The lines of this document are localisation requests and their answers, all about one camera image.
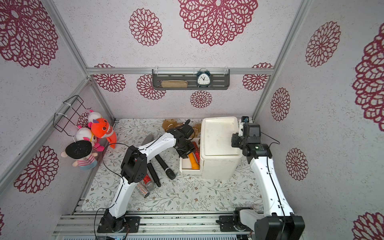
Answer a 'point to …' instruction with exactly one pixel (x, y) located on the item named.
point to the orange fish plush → (101, 128)
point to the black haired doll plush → (81, 150)
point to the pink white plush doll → (86, 134)
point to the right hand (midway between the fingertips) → (238, 134)
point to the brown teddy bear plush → (171, 124)
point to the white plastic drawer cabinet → (220, 159)
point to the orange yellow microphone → (194, 163)
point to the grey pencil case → (149, 138)
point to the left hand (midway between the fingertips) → (194, 153)
